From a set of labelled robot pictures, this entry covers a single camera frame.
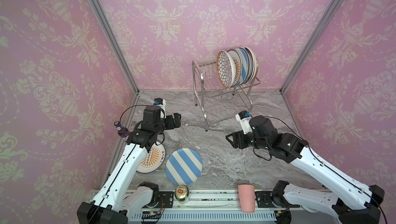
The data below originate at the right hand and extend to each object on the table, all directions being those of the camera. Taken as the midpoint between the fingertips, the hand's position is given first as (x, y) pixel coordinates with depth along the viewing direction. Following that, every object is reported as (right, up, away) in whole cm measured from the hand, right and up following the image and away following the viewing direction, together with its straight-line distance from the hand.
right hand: (231, 135), depth 70 cm
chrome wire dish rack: (-2, +16, +39) cm, 42 cm away
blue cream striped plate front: (-23, -20, +15) cm, 34 cm away
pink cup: (+7, -28, +1) cm, 29 cm away
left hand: (-27, +8, +7) cm, 29 cm away
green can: (-22, -25, -4) cm, 33 cm away
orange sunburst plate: (-41, -17, +17) cm, 48 cm away
